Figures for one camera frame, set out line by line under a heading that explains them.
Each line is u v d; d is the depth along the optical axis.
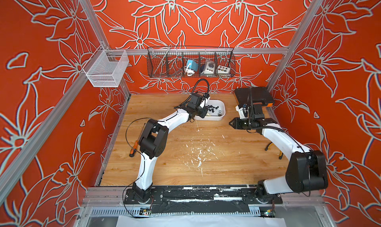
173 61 1.01
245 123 0.73
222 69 0.94
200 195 0.74
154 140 0.53
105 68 0.92
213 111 1.08
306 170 0.43
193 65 0.84
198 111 0.81
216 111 1.07
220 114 1.05
